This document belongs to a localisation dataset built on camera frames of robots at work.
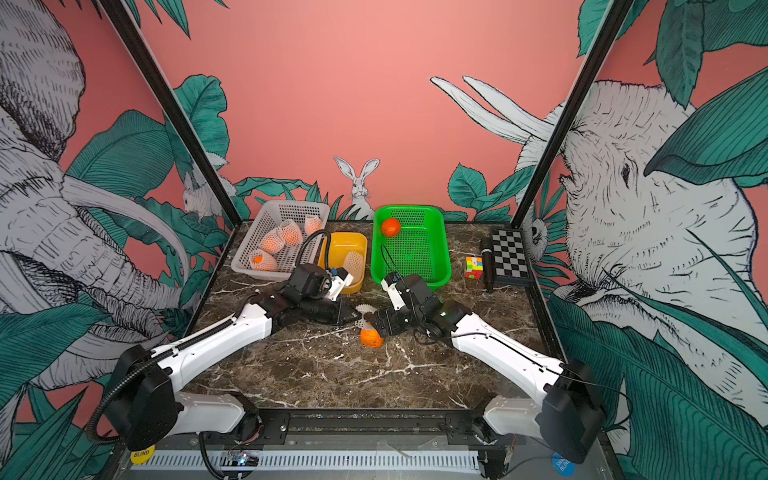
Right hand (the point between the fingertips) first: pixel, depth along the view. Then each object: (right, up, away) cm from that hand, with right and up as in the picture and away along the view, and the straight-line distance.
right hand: (380, 314), depth 78 cm
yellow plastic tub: (-13, +17, +26) cm, 34 cm away
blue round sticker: (+44, -34, -8) cm, 57 cm away
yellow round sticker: (-57, -33, -8) cm, 66 cm away
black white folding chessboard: (+46, +14, +29) cm, 56 cm away
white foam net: (-10, +12, +22) cm, 27 cm away
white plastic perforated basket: (-41, +17, +26) cm, 51 cm away
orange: (+3, +26, +34) cm, 43 cm away
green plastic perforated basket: (+14, +18, +33) cm, 40 cm away
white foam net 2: (-5, -2, 0) cm, 5 cm away
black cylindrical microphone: (+38, +14, +29) cm, 50 cm away
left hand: (-4, 0, -1) cm, 4 cm away
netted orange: (-40, +14, +18) cm, 46 cm away
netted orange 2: (-3, -8, +6) cm, 11 cm away
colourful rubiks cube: (+31, +11, +23) cm, 40 cm away
